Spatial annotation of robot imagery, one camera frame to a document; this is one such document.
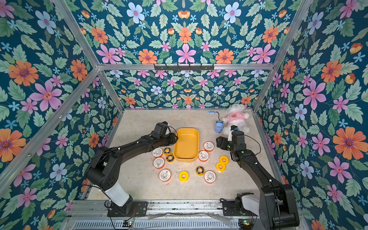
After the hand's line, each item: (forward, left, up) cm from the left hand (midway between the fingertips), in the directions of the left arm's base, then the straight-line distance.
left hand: (178, 137), depth 92 cm
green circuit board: (-43, +28, -11) cm, 52 cm away
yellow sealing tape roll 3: (-19, -25, -9) cm, 33 cm away
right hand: (-6, -28, +3) cm, 28 cm away
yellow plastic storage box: (-4, -5, -8) cm, 10 cm away
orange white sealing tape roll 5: (-21, +9, -8) cm, 25 cm away
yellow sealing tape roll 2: (-14, -29, -8) cm, 33 cm away
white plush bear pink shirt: (+16, -42, 0) cm, 45 cm away
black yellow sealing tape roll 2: (-10, +6, -9) cm, 15 cm away
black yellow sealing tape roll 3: (-20, -12, -8) cm, 25 cm away
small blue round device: (+9, -22, +12) cm, 27 cm away
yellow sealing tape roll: (-25, -3, -8) cm, 26 cm away
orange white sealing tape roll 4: (-13, +14, -8) cm, 21 cm away
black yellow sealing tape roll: (-5, +9, -8) cm, 13 cm away
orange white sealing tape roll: (-4, -20, -8) cm, 22 cm away
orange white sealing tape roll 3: (-11, -15, -8) cm, 20 cm away
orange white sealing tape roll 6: (-24, -18, -8) cm, 31 cm away
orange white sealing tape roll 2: (-6, +15, -7) cm, 18 cm away
